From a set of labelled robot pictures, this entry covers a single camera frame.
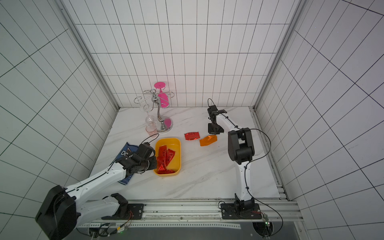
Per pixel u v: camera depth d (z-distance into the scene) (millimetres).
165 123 1111
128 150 923
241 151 576
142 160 633
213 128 865
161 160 876
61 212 401
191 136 1008
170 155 902
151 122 923
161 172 818
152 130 992
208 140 950
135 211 720
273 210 655
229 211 724
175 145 949
